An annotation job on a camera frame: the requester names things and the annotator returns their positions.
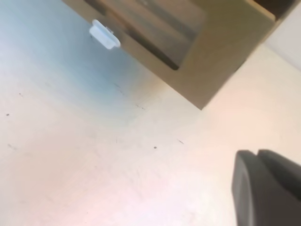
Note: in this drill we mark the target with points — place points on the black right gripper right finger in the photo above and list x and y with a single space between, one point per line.
286 172

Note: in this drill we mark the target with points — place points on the translucent white door handle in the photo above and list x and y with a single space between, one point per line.
104 35

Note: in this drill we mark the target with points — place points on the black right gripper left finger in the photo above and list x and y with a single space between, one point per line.
259 199

